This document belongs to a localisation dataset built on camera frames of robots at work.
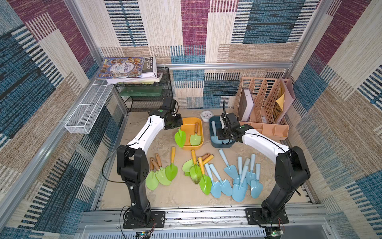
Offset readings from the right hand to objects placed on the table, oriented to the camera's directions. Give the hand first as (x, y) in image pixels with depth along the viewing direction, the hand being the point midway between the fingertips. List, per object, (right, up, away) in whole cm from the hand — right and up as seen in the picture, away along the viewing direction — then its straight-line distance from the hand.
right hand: (219, 131), depth 92 cm
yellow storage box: (-11, -1, +10) cm, 15 cm away
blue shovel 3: (+7, -22, -3) cm, 24 cm away
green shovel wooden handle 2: (-34, -25, -5) cm, 42 cm away
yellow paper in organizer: (+36, +18, -3) cm, 40 cm away
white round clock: (-6, +11, +21) cm, 25 cm away
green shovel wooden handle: (-39, -27, -7) cm, 48 cm away
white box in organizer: (+20, +16, +4) cm, 26 cm away
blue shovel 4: (+11, -21, -5) cm, 24 cm away
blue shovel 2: (+2, -30, -10) cm, 31 cm away
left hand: (-24, +5, -2) cm, 24 cm away
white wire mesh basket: (-82, +12, +2) cm, 83 cm away
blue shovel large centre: (+9, -32, -12) cm, 35 cm away
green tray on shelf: (-50, +26, +7) cm, 57 cm away
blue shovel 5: (+18, -25, -5) cm, 31 cm away
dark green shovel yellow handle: (-14, -23, -5) cm, 28 cm away
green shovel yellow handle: (-9, -28, -7) cm, 30 cm away
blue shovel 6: (+19, -30, -10) cm, 37 cm away
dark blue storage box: (+1, +3, +16) cm, 16 cm away
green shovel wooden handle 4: (-23, -3, -5) cm, 24 cm away
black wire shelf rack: (-53, +25, +23) cm, 63 cm away
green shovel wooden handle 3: (-14, -6, +11) cm, 19 cm away
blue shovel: (-3, -30, -10) cm, 32 cm away
